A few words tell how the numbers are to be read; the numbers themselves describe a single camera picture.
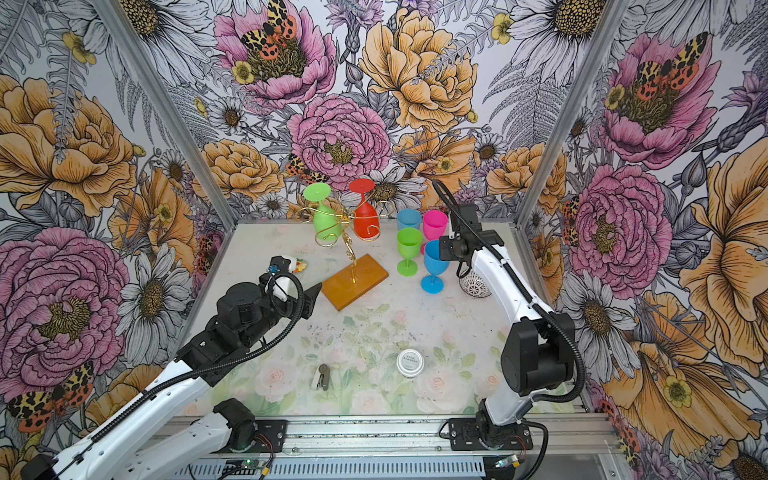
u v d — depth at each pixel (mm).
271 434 742
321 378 828
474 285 1020
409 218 1033
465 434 740
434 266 889
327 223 865
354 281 1022
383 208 1199
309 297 648
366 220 894
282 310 613
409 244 944
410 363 799
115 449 415
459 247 617
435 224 1013
